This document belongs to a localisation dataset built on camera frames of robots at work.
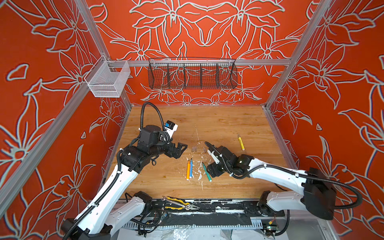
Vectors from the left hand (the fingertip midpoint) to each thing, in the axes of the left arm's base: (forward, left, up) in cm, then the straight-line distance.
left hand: (179, 141), depth 69 cm
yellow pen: (+16, -38, -25) cm, 48 cm away
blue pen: (-3, -6, -25) cm, 26 cm away
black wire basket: (+49, +12, +5) cm, 51 cm away
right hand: (-3, -16, -19) cm, 26 cm away
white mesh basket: (+41, +50, +5) cm, 65 cm away
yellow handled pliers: (-22, -4, -24) cm, 33 cm away
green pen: (-8, -15, -19) cm, 25 cm away
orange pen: (-4, -4, -25) cm, 26 cm away
